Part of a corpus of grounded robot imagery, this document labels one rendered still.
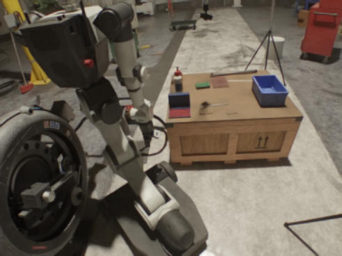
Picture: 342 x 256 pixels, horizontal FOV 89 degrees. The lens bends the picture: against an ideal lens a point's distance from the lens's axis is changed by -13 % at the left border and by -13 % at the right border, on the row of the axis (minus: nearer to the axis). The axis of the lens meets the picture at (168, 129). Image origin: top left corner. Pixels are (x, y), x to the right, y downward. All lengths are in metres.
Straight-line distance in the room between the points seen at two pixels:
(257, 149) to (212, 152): 0.36
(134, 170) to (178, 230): 0.42
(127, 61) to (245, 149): 1.17
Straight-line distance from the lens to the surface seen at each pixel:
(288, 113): 1.58
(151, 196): 1.16
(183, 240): 1.05
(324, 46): 3.97
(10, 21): 4.43
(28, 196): 0.95
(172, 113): 1.48
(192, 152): 1.63
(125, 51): 0.86
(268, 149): 1.74
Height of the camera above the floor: 1.32
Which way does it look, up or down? 39 degrees down
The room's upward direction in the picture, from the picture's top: 9 degrees counter-clockwise
